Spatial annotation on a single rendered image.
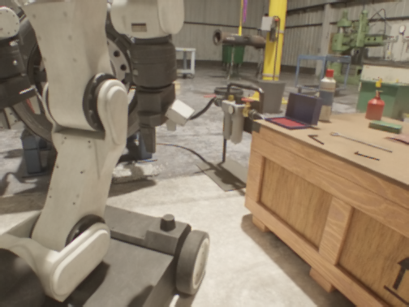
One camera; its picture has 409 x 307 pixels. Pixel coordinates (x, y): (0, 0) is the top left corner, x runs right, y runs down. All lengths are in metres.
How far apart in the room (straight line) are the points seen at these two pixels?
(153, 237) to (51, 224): 0.30
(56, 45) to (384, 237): 0.94
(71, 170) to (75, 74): 0.23
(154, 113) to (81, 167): 0.25
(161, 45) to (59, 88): 0.28
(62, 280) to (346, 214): 0.76
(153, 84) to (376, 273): 0.78
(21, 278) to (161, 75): 0.46
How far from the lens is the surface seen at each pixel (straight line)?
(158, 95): 0.53
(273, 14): 4.80
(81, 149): 0.71
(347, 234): 0.95
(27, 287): 0.64
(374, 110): 1.55
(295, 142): 1.00
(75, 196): 0.70
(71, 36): 0.64
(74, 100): 0.67
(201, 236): 0.87
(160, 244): 0.86
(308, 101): 1.22
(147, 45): 0.52
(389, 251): 0.89
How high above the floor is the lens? 0.73
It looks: 20 degrees down
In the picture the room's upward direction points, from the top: 3 degrees clockwise
